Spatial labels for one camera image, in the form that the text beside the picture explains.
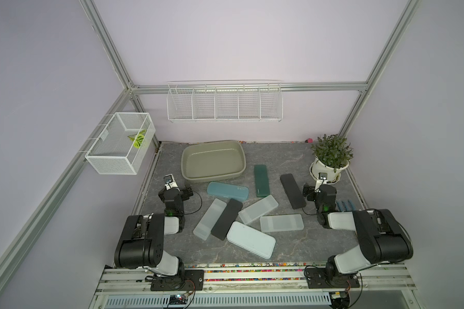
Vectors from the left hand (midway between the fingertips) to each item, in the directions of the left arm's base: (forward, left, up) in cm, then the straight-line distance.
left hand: (178, 184), depth 92 cm
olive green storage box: (+21, -13, -10) cm, 27 cm away
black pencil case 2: (-20, -20, -6) cm, 29 cm away
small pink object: (+33, -78, -9) cm, 86 cm away
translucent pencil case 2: (-13, -36, -8) cm, 39 cm away
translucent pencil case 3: (-20, -47, -8) cm, 52 cm away
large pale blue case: (-26, -33, -8) cm, 43 cm away
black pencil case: (-3, -58, -9) cm, 58 cm away
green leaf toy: (+10, +13, +21) cm, 27 cm away
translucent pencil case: (-17, -14, -7) cm, 23 cm away
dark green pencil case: (+5, -42, -10) cm, 44 cm away
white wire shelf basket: (+36, -25, +21) cm, 48 cm away
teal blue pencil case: (-2, -24, -7) cm, 25 cm away
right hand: (-3, -68, -2) cm, 68 cm away
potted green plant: (+4, -74, +11) cm, 75 cm away
